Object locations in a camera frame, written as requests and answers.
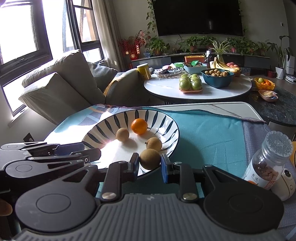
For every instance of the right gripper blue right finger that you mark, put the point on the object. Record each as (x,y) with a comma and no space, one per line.
(181,174)

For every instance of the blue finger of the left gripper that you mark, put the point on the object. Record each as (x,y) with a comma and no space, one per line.
(67,149)

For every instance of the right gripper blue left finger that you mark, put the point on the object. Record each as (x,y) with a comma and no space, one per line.
(118,173)

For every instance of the brown kiwi fruit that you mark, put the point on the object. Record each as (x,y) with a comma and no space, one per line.
(150,159)

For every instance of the brown longan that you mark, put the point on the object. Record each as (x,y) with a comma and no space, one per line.
(122,134)
(154,143)

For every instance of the striped white ceramic bowl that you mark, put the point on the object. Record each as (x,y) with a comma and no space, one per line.
(103,135)

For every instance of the small orange in bowl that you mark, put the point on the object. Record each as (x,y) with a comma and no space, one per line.
(139,126)

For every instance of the teal tablecloth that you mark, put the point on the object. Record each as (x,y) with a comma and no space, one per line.
(218,148)

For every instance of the beige sofa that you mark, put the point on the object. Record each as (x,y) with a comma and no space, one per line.
(66,86)

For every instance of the grey cushion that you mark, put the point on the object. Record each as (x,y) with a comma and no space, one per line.
(103,75)

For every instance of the round white coffee table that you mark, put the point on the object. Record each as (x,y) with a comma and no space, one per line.
(177,89)

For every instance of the glass jar with orange label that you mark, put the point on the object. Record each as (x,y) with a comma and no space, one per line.
(268,162)

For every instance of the green apples on tray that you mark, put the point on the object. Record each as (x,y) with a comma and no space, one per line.
(190,83)

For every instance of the dark blue fruit bowl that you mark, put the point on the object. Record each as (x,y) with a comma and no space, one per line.
(217,78)

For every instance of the light blue snack tray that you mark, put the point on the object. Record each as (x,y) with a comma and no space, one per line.
(195,69)

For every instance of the yellow tin can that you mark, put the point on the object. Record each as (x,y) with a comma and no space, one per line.
(143,70)

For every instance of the white oval gadget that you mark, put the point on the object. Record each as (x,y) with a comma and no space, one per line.
(284,187)

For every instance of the banana bunch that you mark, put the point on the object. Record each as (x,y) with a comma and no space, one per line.
(216,64)

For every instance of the pink small dish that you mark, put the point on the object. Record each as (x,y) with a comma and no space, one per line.
(268,95)

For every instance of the red flower decoration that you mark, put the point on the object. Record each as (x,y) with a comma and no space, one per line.
(131,46)

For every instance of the dark marble side table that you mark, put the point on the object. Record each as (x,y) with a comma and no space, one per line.
(282,111)

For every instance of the yellow basket with fruit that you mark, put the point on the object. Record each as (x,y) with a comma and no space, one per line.
(264,84)

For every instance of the spider plant in vase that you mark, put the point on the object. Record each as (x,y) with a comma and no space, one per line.
(220,48)

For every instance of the white potted plant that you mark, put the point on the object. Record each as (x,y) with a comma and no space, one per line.
(282,54)

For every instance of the black television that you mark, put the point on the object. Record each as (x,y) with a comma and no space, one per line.
(198,17)

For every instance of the wall power socket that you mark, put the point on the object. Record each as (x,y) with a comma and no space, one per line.
(28,138)

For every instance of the window frame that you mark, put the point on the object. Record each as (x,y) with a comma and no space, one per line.
(32,32)

